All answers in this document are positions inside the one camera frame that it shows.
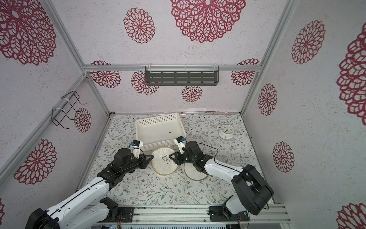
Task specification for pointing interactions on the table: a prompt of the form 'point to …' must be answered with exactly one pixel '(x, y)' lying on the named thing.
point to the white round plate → (161, 162)
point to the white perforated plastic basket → (159, 131)
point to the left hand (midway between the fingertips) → (152, 156)
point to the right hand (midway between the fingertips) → (174, 155)
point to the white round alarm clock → (226, 131)
